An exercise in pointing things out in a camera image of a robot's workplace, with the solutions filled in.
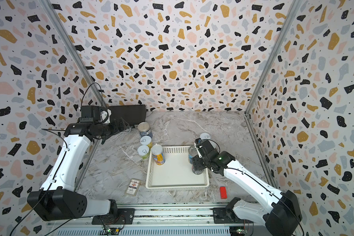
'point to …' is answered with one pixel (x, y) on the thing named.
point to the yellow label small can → (146, 140)
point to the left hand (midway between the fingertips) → (123, 126)
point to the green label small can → (143, 152)
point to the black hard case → (133, 114)
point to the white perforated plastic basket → (176, 173)
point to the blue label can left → (144, 129)
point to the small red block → (223, 192)
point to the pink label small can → (205, 136)
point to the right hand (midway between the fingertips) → (198, 159)
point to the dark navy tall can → (197, 171)
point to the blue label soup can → (192, 151)
